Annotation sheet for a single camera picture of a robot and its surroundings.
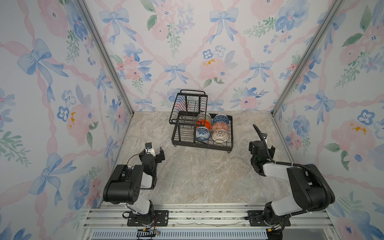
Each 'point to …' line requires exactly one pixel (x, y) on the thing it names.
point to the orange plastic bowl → (203, 123)
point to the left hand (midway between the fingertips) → (153, 147)
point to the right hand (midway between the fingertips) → (264, 143)
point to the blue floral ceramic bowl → (202, 133)
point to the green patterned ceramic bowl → (204, 115)
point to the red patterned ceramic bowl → (220, 125)
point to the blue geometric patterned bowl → (220, 118)
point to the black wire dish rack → (193, 126)
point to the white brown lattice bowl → (220, 136)
